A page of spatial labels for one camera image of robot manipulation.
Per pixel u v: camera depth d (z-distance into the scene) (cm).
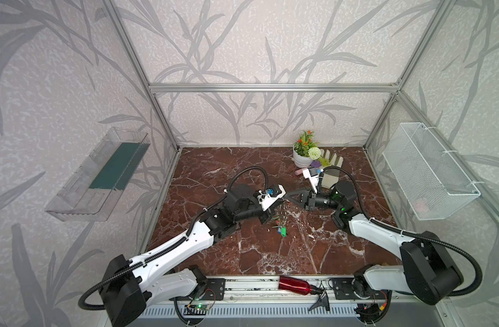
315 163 103
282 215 62
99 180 66
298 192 68
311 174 68
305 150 102
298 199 70
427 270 42
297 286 72
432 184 62
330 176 106
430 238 45
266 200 60
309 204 66
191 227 50
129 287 38
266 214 62
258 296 73
